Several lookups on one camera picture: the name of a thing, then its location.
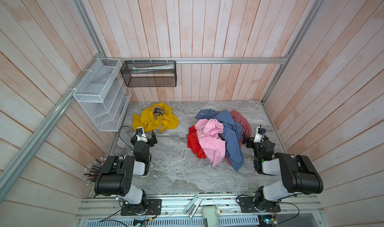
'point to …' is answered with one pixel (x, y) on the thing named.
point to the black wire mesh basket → (149, 73)
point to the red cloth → (193, 143)
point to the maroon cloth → (246, 128)
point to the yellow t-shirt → (159, 116)
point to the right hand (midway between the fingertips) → (252, 132)
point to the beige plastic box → (210, 214)
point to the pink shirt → (213, 146)
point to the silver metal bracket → (192, 208)
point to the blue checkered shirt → (231, 134)
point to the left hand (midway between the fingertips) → (146, 133)
